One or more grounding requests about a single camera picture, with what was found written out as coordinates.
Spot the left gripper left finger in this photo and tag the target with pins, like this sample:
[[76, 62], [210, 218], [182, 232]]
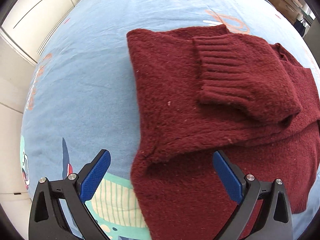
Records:
[[47, 220]]

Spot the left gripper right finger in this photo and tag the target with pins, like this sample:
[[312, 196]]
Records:
[[274, 220]]

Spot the dark red knit sweater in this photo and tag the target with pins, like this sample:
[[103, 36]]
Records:
[[203, 89]]

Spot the blue cartoon print bedsheet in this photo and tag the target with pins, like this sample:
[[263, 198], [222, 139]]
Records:
[[82, 97]]

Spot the dark blue bag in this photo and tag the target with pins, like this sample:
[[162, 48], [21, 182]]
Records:
[[300, 27]]

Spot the white wardrobe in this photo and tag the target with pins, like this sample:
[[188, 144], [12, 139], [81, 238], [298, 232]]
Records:
[[30, 24]]

